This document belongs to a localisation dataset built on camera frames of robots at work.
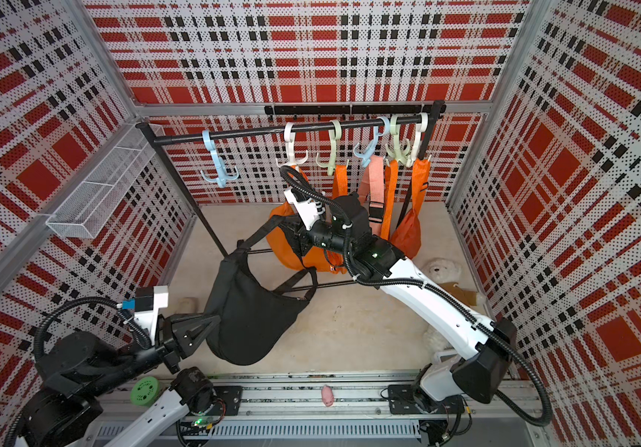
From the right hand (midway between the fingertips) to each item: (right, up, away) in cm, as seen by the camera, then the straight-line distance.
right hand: (281, 223), depth 62 cm
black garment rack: (-44, +34, +36) cm, 66 cm away
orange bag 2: (+33, -3, +16) cm, 37 cm away
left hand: (-9, -19, -9) cm, 23 cm away
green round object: (-37, -43, +8) cm, 58 cm away
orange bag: (-5, -8, +27) cm, 28 cm away
